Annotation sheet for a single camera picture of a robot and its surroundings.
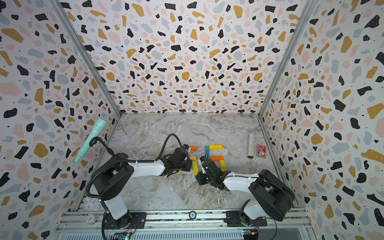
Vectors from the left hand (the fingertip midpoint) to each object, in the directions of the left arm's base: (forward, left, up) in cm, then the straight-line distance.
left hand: (196, 163), depth 91 cm
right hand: (-8, -2, -2) cm, 9 cm away
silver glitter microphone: (+13, -37, 0) cm, 39 cm away
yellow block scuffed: (+13, -14, -3) cm, 19 cm away
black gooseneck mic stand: (+8, +50, -4) cm, 51 cm away
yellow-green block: (-1, -16, -2) cm, 16 cm away
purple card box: (+9, -44, -2) cm, 45 cm away
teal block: (+12, -7, -3) cm, 14 cm away
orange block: (+6, -14, -5) cm, 16 cm away
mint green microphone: (+6, +46, +30) cm, 55 cm away
